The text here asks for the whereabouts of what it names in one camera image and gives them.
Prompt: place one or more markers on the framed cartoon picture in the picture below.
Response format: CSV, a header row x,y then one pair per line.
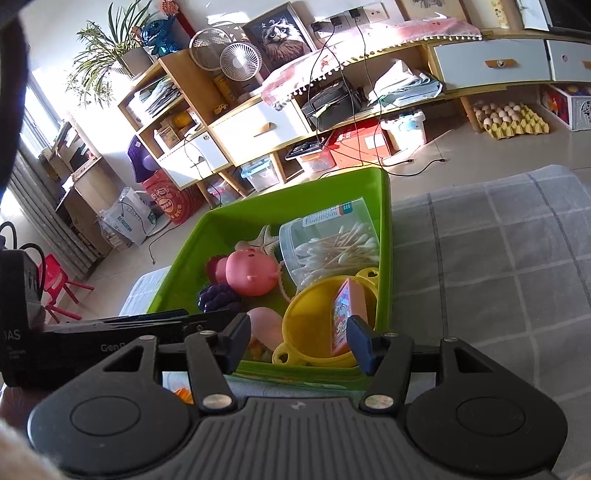
x,y
431,7

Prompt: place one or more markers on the microwave oven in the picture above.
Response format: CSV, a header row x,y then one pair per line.
x,y
570,14

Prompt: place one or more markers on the white desk fan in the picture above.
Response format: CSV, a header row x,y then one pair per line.
x,y
240,62

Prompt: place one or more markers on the white plastic crate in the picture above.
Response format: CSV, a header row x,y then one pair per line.
x,y
570,106

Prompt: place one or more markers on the black printer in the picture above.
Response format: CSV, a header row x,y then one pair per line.
x,y
330,104

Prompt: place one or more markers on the green plastic box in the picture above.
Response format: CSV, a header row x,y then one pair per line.
x,y
221,230

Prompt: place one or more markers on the purple plastic stool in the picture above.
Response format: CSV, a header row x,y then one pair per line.
x,y
141,159

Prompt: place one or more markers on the wooden TV cabinet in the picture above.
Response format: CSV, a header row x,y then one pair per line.
x,y
406,87

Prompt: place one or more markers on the yellow egg tray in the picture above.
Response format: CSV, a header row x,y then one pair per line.
x,y
510,120

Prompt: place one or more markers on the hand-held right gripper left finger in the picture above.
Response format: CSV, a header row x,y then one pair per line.
x,y
235,344

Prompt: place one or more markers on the grey checked cloth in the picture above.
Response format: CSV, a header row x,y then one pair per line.
x,y
498,258

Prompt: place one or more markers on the white plastic bag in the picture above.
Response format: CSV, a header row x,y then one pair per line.
x,y
127,217

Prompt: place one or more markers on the blue figurine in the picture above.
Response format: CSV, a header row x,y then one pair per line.
x,y
159,34

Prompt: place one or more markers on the yellow toy pot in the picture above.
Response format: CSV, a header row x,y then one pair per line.
x,y
307,323

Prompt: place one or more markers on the round mesh fan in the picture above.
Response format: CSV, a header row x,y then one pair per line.
x,y
207,48

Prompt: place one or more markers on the wall socket strip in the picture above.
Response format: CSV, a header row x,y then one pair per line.
x,y
348,16

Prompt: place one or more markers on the stack of papers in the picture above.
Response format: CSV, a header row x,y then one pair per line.
x,y
404,81

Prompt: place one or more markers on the red toy cup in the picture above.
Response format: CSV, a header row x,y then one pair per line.
x,y
216,270

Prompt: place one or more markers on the orange toy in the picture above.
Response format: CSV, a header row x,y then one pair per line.
x,y
183,395

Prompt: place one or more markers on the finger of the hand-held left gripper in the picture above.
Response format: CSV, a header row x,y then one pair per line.
x,y
138,316

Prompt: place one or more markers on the white drawer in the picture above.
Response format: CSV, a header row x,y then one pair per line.
x,y
570,60
258,131
491,64

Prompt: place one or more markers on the clear storage box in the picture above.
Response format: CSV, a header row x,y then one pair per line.
x,y
318,162

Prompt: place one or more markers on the peach toy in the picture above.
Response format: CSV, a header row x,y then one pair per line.
x,y
265,327

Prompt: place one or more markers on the white cabinet door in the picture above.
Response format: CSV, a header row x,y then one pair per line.
x,y
194,159

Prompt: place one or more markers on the pink toy pig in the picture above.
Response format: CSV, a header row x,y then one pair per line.
x,y
251,274

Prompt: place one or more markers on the grey radiator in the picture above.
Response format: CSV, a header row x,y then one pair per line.
x,y
41,217

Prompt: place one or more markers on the red carton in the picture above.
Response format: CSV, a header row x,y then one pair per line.
x,y
360,145

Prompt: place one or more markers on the wooden shelf cabinet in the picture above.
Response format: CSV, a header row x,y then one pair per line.
x,y
175,106

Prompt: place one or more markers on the pink card box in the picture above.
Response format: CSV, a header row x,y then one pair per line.
x,y
351,314

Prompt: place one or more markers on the wooden desk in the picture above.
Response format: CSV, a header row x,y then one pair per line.
x,y
76,175

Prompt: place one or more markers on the clear box blue lid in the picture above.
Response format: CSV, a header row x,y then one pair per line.
x,y
261,175

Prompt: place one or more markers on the white storage box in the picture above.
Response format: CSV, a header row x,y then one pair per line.
x,y
404,131

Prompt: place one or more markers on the white toy starfish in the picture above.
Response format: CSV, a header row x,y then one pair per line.
x,y
267,240

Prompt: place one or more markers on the potted plant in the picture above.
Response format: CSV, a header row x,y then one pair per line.
x,y
108,50

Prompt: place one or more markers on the pink trimmed cloth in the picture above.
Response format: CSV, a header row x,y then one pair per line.
x,y
369,50

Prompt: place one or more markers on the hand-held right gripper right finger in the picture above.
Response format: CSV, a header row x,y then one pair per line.
x,y
362,346

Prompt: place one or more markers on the clear cotton swab container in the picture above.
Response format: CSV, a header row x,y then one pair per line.
x,y
332,240

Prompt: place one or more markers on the red plastic chair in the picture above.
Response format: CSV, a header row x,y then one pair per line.
x,y
57,286

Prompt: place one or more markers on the purple toy grapes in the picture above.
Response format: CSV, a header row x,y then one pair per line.
x,y
219,297

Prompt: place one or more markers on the framed cat picture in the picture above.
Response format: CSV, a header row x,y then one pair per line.
x,y
279,37

